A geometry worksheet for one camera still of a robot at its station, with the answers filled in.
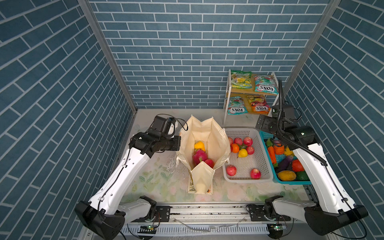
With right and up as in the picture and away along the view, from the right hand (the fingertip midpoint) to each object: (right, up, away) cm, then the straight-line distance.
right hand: (266, 120), depth 71 cm
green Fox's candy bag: (-8, +10, +27) cm, 30 cm away
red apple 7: (-1, -30, +11) cm, 32 cm away
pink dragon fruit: (-33, -21, +14) cm, 41 cm away
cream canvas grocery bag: (-22, -15, +12) cm, 30 cm away
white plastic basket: (0, -28, +16) cm, 32 cm away
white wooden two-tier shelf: (-4, +16, +15) cm, 23 cm away
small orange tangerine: (-10, -17, +22) cm, 29 cm away
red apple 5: (-15, -28, +12) cm, 34 cm away
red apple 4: (0, -19, +22) cm, 29 cm away
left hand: (-41, -11, +2) cm, 43 cm away
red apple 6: (-27, -23, +10) cm, 37 cm away
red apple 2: (-7, -13, +27) cm, 30 cm away
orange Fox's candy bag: (+8, +11, +28) cm, 31 cm away
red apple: (-12, -14, +26) cm, 32 cm away
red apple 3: (-1, -14, +25) cm, 29 cm away
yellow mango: (-32, -16, +23) cm, 43 cm away
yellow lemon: (-5, -20, +21) cm, 30 cm away
